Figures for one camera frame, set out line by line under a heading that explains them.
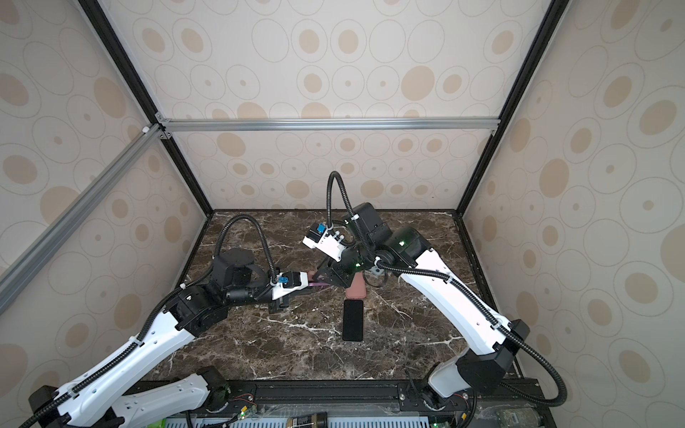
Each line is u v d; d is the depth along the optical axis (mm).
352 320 877
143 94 821
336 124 894
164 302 484
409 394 729
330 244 555
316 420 674
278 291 532
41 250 552
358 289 946
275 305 567
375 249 474
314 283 611
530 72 781
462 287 416
